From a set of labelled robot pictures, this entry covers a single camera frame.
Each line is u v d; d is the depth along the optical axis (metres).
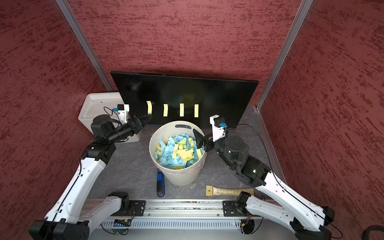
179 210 0.74
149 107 0.71
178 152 0.69
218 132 0.49
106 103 0.92
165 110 0.73
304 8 0.71
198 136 0.53
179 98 0.96
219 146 0.51
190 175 0.80
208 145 0.52
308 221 0.38
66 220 0.37
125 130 0.60
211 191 0.79
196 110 0.73
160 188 0.80
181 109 0.73
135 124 0.60
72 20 0.75
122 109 0.63
